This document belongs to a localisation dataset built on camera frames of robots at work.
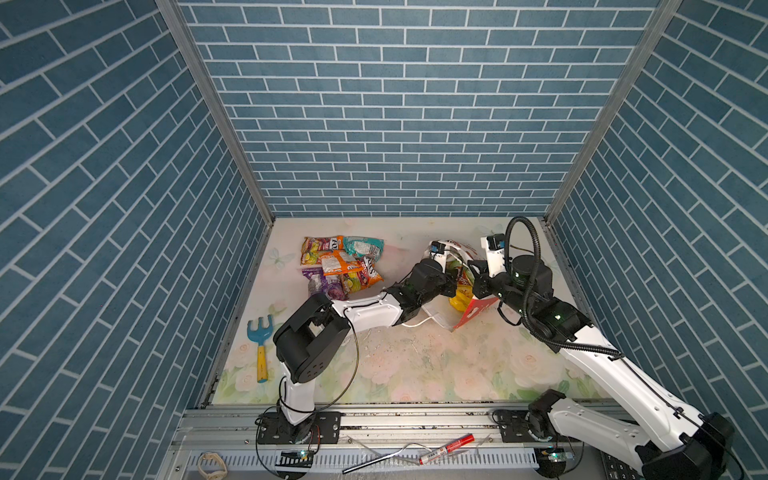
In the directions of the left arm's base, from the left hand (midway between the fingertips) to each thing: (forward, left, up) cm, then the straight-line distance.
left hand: (459, 272), depth 85 cm
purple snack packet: (+4, +40, -13) cm, 42 cm away
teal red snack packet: (+19, +29, -11) cm, 37 cm away
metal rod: (-44, +29, -16) cm, 55 cm away
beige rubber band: (-45, +60, -15) cm, 76 cm away
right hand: (-4, +1, +12) cm, 13 cm away
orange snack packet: (+11, +37, -10) cm, 40 cm away
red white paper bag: (-9, +6, -6) cm, 12 cm away
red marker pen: (-40, +5, -15) cm, 43 cm away
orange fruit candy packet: (+7, +29, -14) cm, 33 cm away
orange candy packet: (+16, +42, -11) cm, 46 cm away
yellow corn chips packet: (-7, +1, +5) cm, 9 cm away
